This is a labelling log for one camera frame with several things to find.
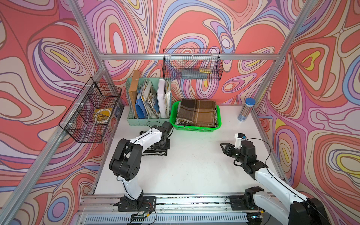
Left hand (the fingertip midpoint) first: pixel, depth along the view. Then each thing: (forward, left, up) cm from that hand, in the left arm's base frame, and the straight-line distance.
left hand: (165, 148), depth 92 cm
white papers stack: (+25, +1, +23) cm, 35 cm away
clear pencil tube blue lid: (+26, -58, +18) cm, 66 cm away
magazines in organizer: (+27, +11, +19) cm, 35 cm away
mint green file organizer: (+23, +27, +2) cm, 35 cm away
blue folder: (+22, +18, +12) cm, 31 cm away
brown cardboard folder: (+22, +18, +30) cm, 42 cm away
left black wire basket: (+8, +44, +23) cm, 50 cm away
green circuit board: (-37, +13, -5) cm, 40 cm away
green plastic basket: (+14, -19, +3) cm, 24 cm away
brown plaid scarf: (+23, -22, +11) cm, 33 cm away
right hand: (-3, -37, +6) cm, 38 cm away
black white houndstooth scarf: (-4, +7, +2) cm, 8 cm away
